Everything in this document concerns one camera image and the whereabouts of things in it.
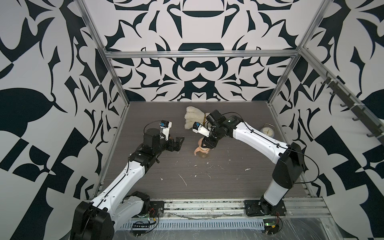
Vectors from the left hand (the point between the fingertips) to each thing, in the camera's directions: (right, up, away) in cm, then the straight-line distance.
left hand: (175, 133), depth 81 cm
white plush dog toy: (+9, +10, +17) cm, 22 cm away
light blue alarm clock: (+59, +1, +18) cm, 62 cm away
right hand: (+16, -3, +2) cm, 16 cm away
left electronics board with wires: (-16, -45, -8) cm, 48 cm away
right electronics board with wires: (+47, -42, -9) cm, 64 cm away
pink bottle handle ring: (+17, -10, +4) cm, 20 cm away
